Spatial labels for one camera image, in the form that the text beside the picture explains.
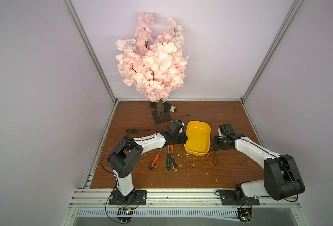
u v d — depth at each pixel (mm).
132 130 1002
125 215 718
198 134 975
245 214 696
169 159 850
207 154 871
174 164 835
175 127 711
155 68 616
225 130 712
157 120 1079
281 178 422
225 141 656
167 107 1137
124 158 474
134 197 726
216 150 868
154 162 845
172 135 716
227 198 726
